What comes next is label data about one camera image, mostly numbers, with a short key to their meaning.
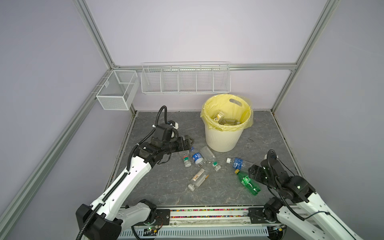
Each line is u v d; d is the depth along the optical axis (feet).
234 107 3.03
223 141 3.44
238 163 2.84
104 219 1.23
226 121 3.17
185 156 3.00
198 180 2.63
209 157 3.01
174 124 2.24
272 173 1.77
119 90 3.35
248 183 2.62
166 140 1.84
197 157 2.92
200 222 2.41
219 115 3.06
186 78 3.25
